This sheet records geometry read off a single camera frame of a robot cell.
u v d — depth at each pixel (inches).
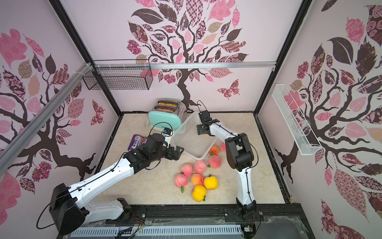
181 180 31.3
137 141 39.5
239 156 21.9
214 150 36.3
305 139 25.7
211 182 31.1
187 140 40.7
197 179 31.4
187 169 32.7
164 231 27.4
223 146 37.0
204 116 32.0
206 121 31.6
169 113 37.1
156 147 22.9
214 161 34.3
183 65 37.0
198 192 29.8
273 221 28.4
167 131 26.4
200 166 32.8
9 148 19.8
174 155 27.3
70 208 14.9
